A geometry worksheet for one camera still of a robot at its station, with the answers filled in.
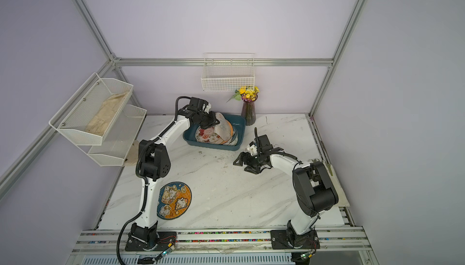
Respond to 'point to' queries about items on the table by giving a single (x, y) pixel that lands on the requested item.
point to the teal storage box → (237, 121)
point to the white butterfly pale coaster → (223, 130)
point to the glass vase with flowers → (248, 95)
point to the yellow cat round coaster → (174, 199)
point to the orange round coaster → (231, 135)
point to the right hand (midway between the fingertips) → (236, 167)
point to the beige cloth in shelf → (100, 121)
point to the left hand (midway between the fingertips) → (219, 122)
